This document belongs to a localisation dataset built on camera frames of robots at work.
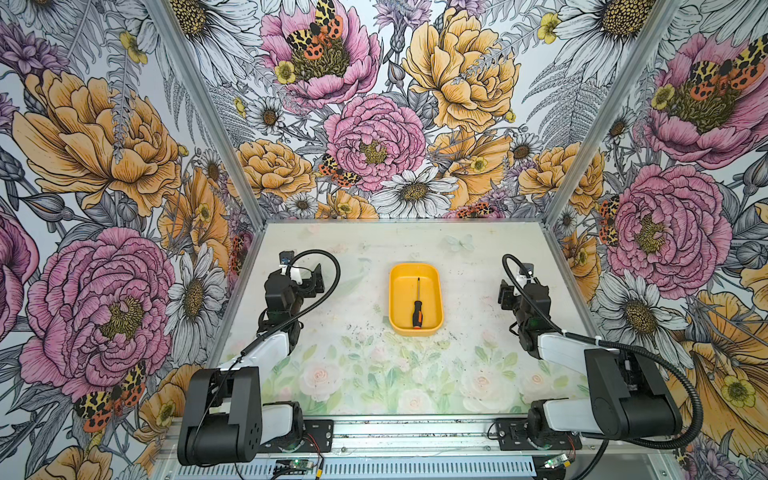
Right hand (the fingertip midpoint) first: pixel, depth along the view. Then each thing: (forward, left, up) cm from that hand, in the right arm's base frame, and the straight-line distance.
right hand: (513, 289), depth 92 cm
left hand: (+3, +62, +7) cm, 63 cm away
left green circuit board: (-42, +61, -8) cm, 74 cm away
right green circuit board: (-42, 0, -9) cm, 43 cm away
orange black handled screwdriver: (-5, +29, -6) cm, 30 cm away
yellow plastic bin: (+5, +33, -9) cm, 35 cm away
